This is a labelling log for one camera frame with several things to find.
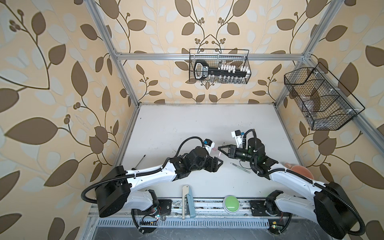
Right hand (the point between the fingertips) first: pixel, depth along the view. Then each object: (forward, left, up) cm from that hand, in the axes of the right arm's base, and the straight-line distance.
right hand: (219, 150), depth 77 cm
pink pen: (-1, 0, 0) cm, 1 cm away
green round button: (-23, -5, -15) cm, 27 cm away
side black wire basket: (+14, -53, +18) cm, 58 cm away
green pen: (-3, -15, -17) cm, 23 cm away
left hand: (-5, 0, -2) cm, 5 cm away
